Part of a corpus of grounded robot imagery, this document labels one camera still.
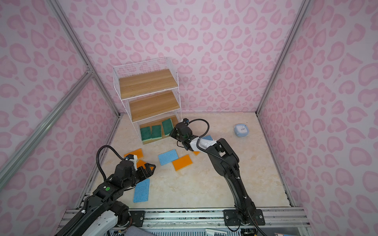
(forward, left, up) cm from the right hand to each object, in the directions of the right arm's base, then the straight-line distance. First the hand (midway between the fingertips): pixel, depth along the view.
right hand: (170, 129), depth 98 cm
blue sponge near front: (-38, +12, -8) cm, 40 cm away
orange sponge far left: (-13, +21, -9) cm, 26 cm away
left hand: (-27, +7, +1) cm, 28 cm away
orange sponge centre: (-19, -8, -10) cm, 23 cm away
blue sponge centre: (-16, +1, -9) cm, 18 cm away
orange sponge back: (-12, -17, -10) cm, 23 cm away
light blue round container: (+6, -49, -8) cm, 50 cm away
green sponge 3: (+4, +3, -2) cm, 5 cm away
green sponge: (+1, +19, -7) cm, 20 cm away
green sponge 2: (+4, +12, -7) cm, 15 cm away
